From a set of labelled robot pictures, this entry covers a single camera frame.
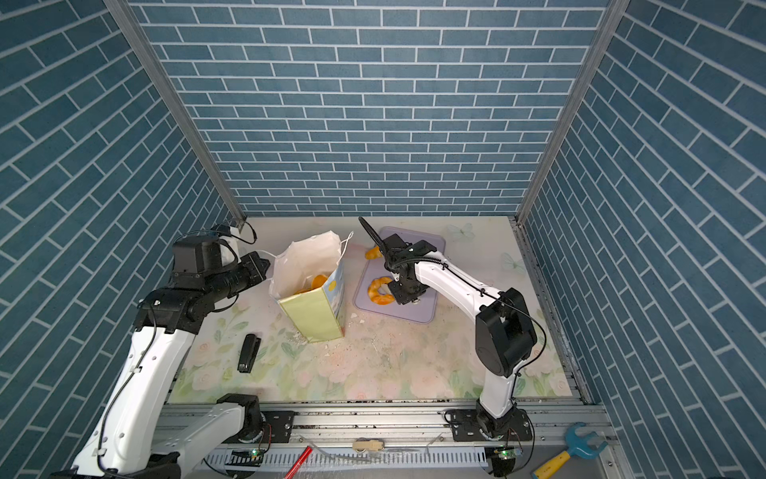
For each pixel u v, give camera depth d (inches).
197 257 19.0
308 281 38.0
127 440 14.5
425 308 36.9
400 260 24.3
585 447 27.3
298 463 27.0
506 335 18.5
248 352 32.7
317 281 33.4
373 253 41.0
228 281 22.0
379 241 27.6
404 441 28.6
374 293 38.0
